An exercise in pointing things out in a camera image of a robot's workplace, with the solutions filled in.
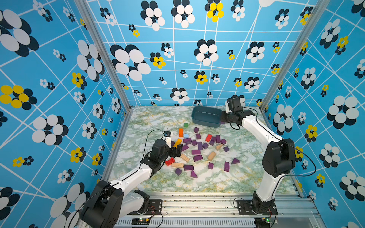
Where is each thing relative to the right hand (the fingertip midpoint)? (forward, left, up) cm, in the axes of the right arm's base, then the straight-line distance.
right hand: (223, 115), depth 93 cm
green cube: (+5, +26, -16) cm, 31 cm away
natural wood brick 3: (-22, +9, -16) cm, 28 cm away
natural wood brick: (-23, +26, -16) cm, 38 cm away
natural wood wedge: (-16, +4, -15) cm, 22 cm away
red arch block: (-26, +36, -15) cm, 47 cm away
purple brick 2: (-28, 0, -16) cm, 32 cm away
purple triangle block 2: (-34, +20, -14) cm, 42 cm away
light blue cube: (-6, +25, -15) cm, 30 cm away
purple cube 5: (-32, +30, -15) cm, 46 cm away
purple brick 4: (-22, +18, -17) cm, 33 cm away
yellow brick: (-11, +31, -16) cm, 37 cm away
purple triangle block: (-25, -6, -16) cm, 30 cm away
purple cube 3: (-16, -2, -17) cm, 23 cm away
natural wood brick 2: (-28, +30, -15) cm, 44 cm away
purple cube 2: (-11, -1, -16) cm, 19 cm away
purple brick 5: (-15, +26, -16) cm, 34 cm away
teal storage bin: (+13, +9, -16) cm, 23 cm away
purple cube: (-1, +18, -15) cm, 24 cm away
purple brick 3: (-29, +24, -17) cm, 41 cm away
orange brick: (-3, +29, -15) cm, 33 cm away
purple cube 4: (-28, +10, -15) cm, 34 cm away
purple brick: (-8, +3, -16) cm, 18 cm away
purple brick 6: (-12, +16, -17) cm, 26 cm away
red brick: (-7, +9, -16) cm, 20 cm away
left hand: (-18, +30, -5) cm, 35 cm away
